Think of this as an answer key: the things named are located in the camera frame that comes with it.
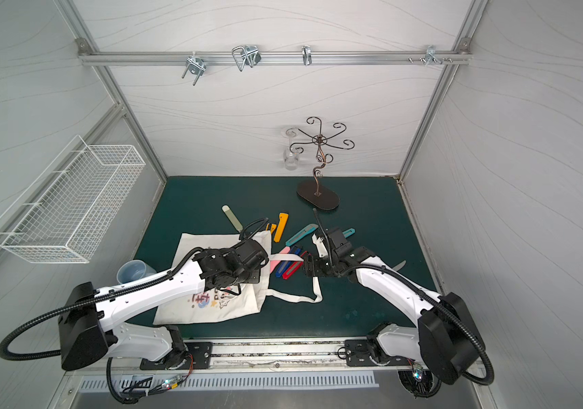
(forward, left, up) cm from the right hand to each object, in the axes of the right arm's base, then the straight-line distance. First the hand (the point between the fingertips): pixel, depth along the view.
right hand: (310, 266), depth 84 cm
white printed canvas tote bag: (-12, +32, -6) cm, 34 cm away
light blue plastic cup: (-3, +61, -2) cm, 61 cm away
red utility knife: (+2, +6, -7) cm, 9 cm away
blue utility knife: (+3, +9, -6) cm, 12 cm away
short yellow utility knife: (+19, +16, -7) cm, 26 cm away
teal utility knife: (+19, +2, -7) cm, 20 cm away
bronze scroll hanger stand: (+37, -3, -5) cm, 37 cm away
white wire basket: (0, +67, +25) cm, 72 cm away
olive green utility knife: (+24, +33, -6) cm, 41 cm away
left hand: (-5, +17, +4) cm, 18 cm away
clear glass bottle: (+39, +9, +15) cm, 43 cm away
